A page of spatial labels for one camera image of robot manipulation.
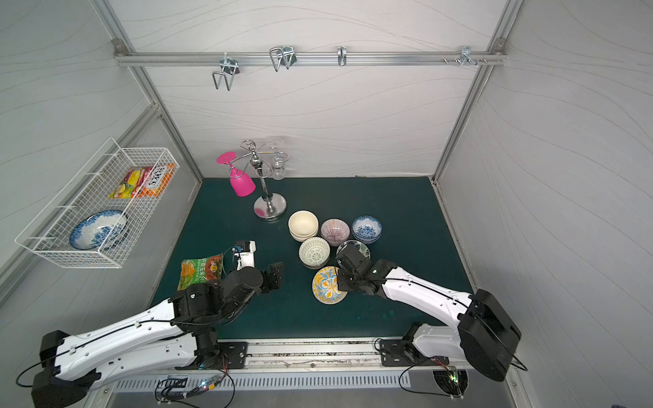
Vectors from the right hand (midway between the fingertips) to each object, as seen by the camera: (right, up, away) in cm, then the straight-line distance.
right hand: (341, 278), depth 83 cm
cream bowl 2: (-16, +14, +11) cm, 23 cm away
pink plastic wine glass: (-40, +33, +15) cm, 54 cm away
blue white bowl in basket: (-62, +19, -20) cm, 68 cm away
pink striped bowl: (-2, +14, +15) cm, 20 cm away
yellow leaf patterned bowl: (-4, -6, +1) cm, 7 cm away
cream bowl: (-15, +19, +14) cm, 28 cm away
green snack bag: (-49, +2, +3) cm, 49 cm away
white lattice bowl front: (-10, +4, +8) cm, 13 cm away
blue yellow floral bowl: (-5, 0, +3) cm, 6 cm away
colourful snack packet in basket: (-58, +31, -10) cm, 67 cm away
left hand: (-21, +6, -10) cm, 24 cm away
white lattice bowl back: (-10, +10, +10) cm, 17 cm away
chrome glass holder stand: (-31, +23, +25) cm, 46 cm away
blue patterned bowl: (+11, +12, +13) cm, 21 cm away
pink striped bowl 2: (-2, +11, +13) cm, 17 cm away
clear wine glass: (-25, +41, +19) cm, 52 cm away
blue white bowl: (+11, +14, +18) cm, 25 cm away
